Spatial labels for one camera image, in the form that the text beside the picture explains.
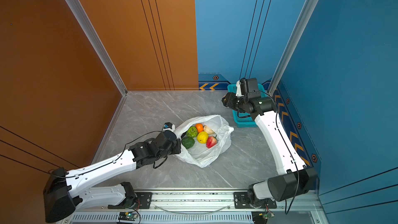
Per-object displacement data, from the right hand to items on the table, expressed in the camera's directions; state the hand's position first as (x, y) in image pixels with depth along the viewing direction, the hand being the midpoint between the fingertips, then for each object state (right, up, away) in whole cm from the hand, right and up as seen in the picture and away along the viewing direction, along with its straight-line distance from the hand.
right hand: (226, 100), depth 75 cm
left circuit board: (-48, -54, -4) cm, 72 cm away
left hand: (-21, -21, +4) cm, 30 cm away
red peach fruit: (-7, -23, +14) cm, 28 cm away
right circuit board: (+15, -54, -4) cm, 56 cm away
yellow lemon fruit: (-12, -21, +14) cm, 28 cm away
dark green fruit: (-20, -24, +13) cm, 34 cm away
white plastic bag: (-13, -30, +13) cm, 35 cm away
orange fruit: (-14, -16, +19) cm, 28 cm away
